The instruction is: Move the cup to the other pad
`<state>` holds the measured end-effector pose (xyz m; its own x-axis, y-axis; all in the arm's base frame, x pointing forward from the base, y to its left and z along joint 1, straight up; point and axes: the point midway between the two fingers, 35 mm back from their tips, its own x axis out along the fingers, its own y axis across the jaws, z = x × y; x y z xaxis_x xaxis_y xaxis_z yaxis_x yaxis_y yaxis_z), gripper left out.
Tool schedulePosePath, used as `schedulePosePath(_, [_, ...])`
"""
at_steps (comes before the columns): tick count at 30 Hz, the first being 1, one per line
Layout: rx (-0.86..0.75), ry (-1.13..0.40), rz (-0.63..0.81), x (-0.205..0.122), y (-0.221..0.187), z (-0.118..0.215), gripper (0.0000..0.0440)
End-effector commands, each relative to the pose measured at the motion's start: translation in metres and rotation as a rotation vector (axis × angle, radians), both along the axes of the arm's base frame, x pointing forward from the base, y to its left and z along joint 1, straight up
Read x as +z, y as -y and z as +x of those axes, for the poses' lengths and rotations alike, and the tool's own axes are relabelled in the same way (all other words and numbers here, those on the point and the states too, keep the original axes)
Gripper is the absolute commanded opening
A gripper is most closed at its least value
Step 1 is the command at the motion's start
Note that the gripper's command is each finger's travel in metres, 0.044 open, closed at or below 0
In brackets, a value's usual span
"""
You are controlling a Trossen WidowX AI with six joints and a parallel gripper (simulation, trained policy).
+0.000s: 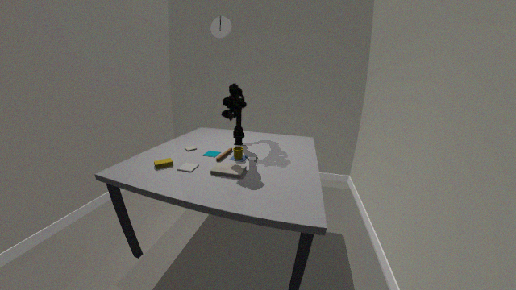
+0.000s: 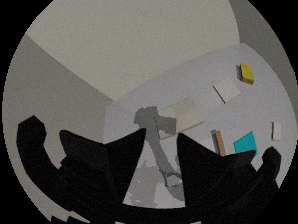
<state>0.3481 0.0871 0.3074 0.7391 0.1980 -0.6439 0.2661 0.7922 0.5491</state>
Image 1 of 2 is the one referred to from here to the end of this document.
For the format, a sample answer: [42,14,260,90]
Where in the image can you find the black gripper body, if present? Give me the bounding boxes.
[222,98,246,118]

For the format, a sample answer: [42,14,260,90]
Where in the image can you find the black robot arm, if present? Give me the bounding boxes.
[223,84,244,145]

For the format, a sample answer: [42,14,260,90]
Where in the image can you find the yellow rectangular block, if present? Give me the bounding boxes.
[154,158,173,169]

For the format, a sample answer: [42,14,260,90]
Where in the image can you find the yellow cup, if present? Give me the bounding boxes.
[233,147,243,160]

